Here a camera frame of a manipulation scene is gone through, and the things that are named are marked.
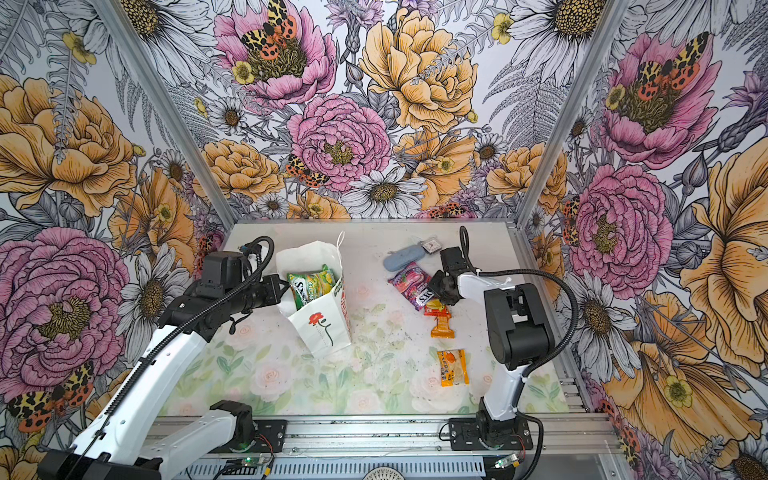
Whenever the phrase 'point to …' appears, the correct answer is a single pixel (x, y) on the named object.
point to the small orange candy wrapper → (442, 329)
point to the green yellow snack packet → (306, 287)
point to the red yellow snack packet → (435, 307)
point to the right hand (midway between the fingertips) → (433, 296)
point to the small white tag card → (431, 246)
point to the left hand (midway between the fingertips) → (287, 295)
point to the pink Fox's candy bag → (414, 283)
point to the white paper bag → (317, 304)
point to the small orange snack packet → (454, 367)
